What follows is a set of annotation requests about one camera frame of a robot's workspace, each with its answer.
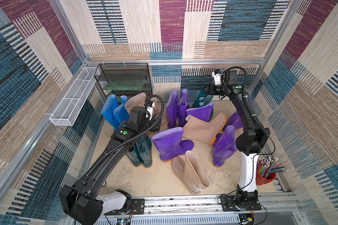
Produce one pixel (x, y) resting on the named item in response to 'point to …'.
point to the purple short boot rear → (203, 113)
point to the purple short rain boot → (170, 144)
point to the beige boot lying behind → (196, 130)
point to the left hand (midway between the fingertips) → (155, 117)
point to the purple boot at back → (183, 106)
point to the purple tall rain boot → (172, 109)
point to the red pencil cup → (267, 167)
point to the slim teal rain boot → (134, 155)
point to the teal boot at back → (202, 100)
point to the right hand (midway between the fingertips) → (209, 90)
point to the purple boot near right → (225, 146)
